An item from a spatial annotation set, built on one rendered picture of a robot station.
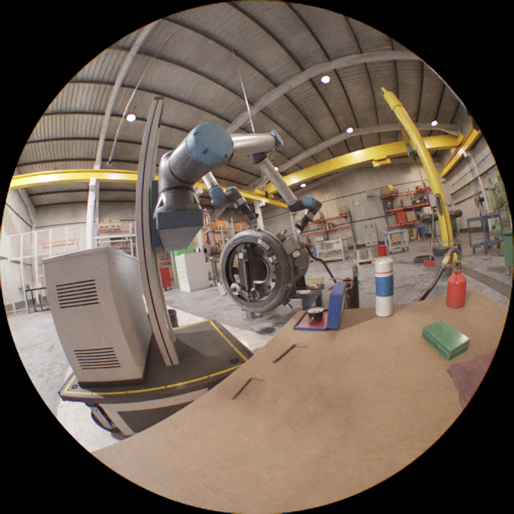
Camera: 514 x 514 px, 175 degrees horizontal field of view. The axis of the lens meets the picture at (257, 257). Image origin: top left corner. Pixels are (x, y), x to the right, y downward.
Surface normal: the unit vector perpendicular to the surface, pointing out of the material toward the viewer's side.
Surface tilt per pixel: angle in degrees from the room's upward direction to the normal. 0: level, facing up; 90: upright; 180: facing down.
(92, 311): 90
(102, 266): 90
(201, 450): 0
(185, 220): 90
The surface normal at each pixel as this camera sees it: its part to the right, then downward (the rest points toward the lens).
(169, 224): 0.48, -0.07
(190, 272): 0.75, -0.12
